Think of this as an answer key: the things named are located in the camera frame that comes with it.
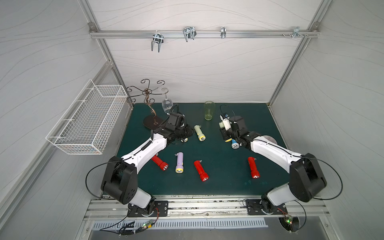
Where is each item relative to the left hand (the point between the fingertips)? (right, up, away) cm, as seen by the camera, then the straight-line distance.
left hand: (194, 131), depth 84 cm
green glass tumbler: (+10, +14, +21) cm, 27 cm away
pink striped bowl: (+50, -6, +12) cm, 51 cm away
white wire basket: (-51, +3, -16) cm, 54 cm away
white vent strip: (-5, -43, -14) cm, 46 cm away
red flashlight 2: (+6, -25, -2) cm, 25 cm away
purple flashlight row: (-7, -8, +14) cm, 18 cm away
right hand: (+18, +3, +4) cm, 19 cm away
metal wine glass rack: (-29, +5, +17) cm, 34 cm away
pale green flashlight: (+4, -5, +14) cm, 15 cm away
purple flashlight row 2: (-8, -21, +1) cm, 23 cm away
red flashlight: (-19, -20, +2) cm, 27 cm away
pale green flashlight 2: (+18, -5, -4) cm, 19 cm away
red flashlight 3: (+35, -24, -1) cm, 42 cm away
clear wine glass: (-17, +17, +7) cm, 24 cm away
